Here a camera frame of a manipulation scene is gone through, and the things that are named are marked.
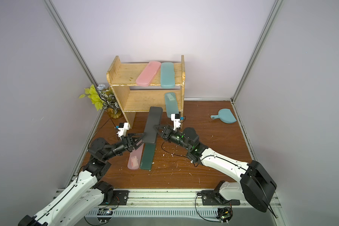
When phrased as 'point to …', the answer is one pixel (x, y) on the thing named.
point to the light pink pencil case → (134, 158)
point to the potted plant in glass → (104, 98)
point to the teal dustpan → (225, 115)
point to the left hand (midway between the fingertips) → (145, 140)
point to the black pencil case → (154, 119)
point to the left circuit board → (104, 215)
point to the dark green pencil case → (148, 156)
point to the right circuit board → (224, 214)
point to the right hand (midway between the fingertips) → (154, 126)
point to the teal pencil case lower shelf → (172, 103)
